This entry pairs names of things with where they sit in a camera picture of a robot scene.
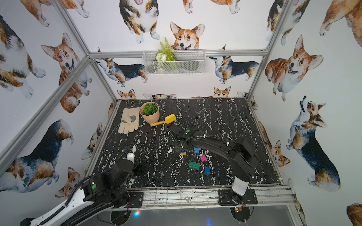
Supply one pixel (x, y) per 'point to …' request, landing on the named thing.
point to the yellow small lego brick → (183, 154)
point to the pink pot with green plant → (150, 111)
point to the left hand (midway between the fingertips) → (146, 158)
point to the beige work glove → (129, 120)
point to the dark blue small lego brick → (208, 170)
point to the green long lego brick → (194, 165)
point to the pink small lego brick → (203, 158)
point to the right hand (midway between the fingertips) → (179, 147)
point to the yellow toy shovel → (168, 119)
